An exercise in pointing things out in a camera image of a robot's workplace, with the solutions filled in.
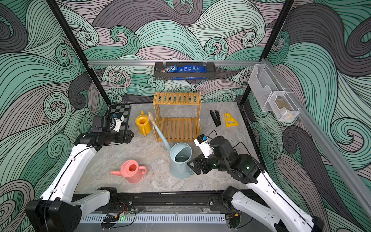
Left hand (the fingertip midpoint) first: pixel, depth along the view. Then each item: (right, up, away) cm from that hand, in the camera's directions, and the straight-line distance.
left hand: (124, 132), depth 78 cm
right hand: (+38, -11, -13) cm, 42 cm away
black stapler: (+58, +7, +32) cm, 66 cm away
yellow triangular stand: (+69, +4, +30) cm, 75 cm away
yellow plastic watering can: (+6, +3, +15) cm, 17 cm away
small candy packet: (+26, +40, +14) cm, 49 cm away
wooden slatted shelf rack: (+29, +9, +36) cm, 47 cm away
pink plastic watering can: (+5, -20, -4) cm, 21 cm away
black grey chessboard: (-17, +14, +36) cm, 42 cm away
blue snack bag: (+38, +39, +14) cm, 56 cm away
